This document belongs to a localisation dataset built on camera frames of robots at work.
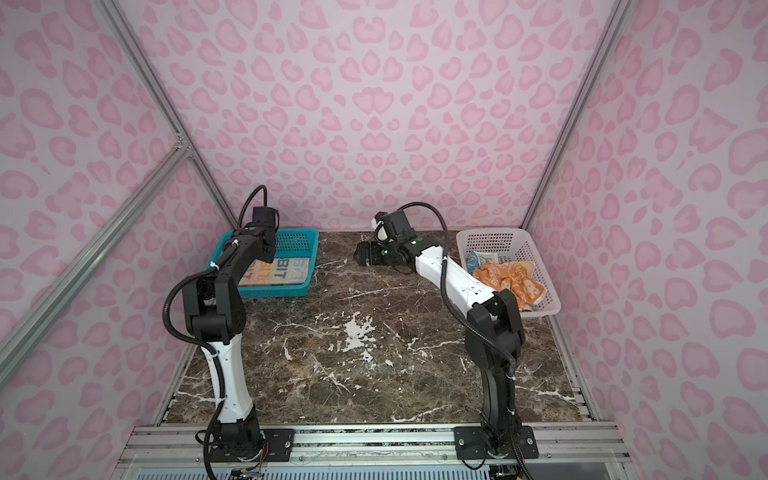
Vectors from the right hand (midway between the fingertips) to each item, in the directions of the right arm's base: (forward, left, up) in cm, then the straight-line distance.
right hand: (370, 251), depth 87 cm
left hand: (+8, +41, -6) cm, 43 cm away
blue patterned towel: (+12, -36, -18) cm, 42 cm away
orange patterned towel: (+3, -49, -17) cm, 52 cm away
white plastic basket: (+18, -49, -17) cm, 55 cm away
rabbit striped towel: (+6, +34, -19) cm, 39 cm away
